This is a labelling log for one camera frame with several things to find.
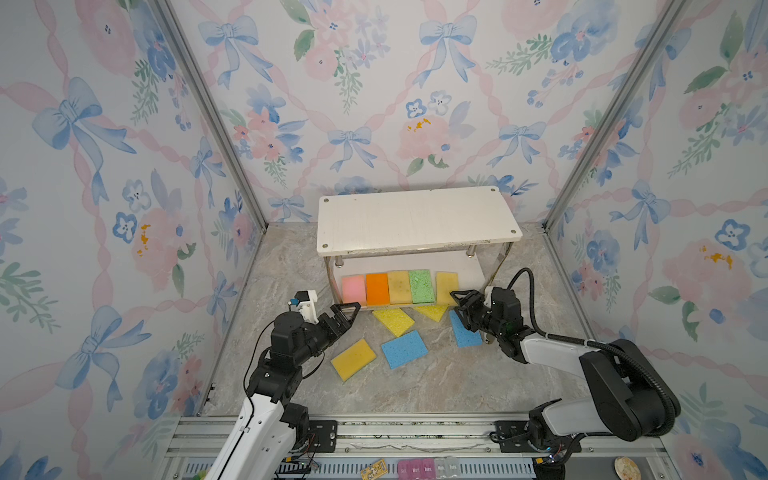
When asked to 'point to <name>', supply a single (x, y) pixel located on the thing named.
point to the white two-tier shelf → (469, 231)
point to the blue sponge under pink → (464, 336)
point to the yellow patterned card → (374, 471)
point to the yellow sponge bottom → (399, 287)
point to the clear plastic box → (446, 467)
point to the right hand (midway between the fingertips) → (452, 296)
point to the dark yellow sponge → (446, 283)
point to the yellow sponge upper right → (435, 312)
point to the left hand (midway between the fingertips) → (354, 312)
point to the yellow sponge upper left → (395, 319)
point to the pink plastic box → (416, 469)
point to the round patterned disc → (626, 468)
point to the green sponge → (421, 286)
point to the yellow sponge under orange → (353, 359)
